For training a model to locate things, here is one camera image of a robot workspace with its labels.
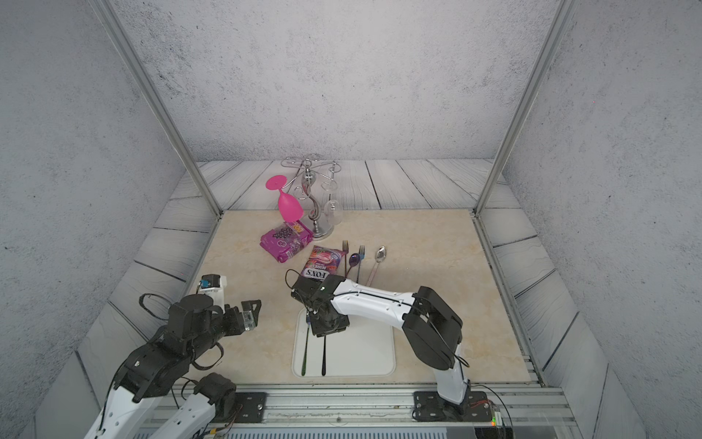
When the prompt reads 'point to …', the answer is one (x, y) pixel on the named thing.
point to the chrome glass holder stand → (315, 173)
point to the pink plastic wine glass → (290, 208)
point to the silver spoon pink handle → (380, 255)
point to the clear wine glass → (333, 210)
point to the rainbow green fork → (304, 359)
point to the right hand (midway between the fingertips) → (325, 332)
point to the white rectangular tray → (366, 348)
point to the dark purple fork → (345, 251)
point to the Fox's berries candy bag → (322, 262)
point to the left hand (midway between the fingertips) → (250, 305)
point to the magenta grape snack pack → (285, 239)
